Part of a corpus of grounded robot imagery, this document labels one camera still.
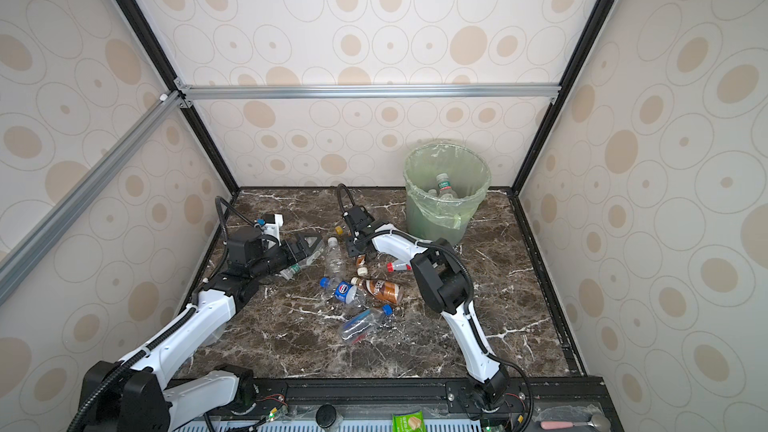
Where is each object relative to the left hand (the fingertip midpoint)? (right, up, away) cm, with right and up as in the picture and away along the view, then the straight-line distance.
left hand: (320, 238), depth 79 cm
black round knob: (+5, -36, -16) cm, 40 cm away
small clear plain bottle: (0, -8, +20) cm, 22 cm away
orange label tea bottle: (+9, -8, +16) cm, 20 cm away
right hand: (+7, -4, +22) cm, 24 cm away
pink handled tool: (+69, -44, -7) cm, 82 cm away
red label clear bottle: (+1, +1, +24) cm, 24 cm away
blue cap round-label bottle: (+5, -16, +9) cm, 19 cm away
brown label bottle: (+17, -16, +8) cm, 25 cm away
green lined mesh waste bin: (+31, +5, +7) cm, 32 cm away
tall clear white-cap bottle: (+33, +14, +26) cm, 45 cm away
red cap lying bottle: (+19, -10, +16) cm, 27 cm away
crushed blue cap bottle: (+9, -26, +6) cm, 28 cm away
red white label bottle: (+37, +15, +21) cm, 45 cm away
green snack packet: (+24, -42, -10) cm, 49 cm away
